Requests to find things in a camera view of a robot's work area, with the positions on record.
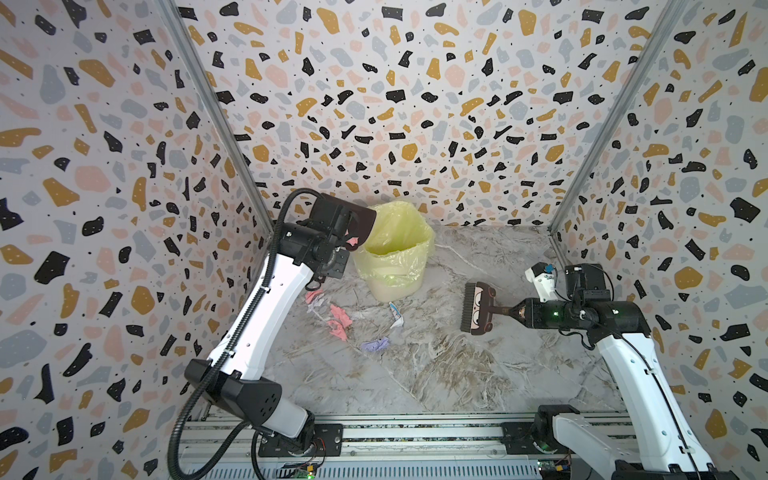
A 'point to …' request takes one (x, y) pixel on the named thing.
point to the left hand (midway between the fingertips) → (328, 256)
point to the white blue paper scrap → (397, 315)
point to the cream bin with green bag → (393, 259)
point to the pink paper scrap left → (340, 332)
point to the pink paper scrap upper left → (341, 315)
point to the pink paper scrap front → (353, 240)
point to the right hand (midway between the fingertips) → (511, 306)
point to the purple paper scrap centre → (376, 345)
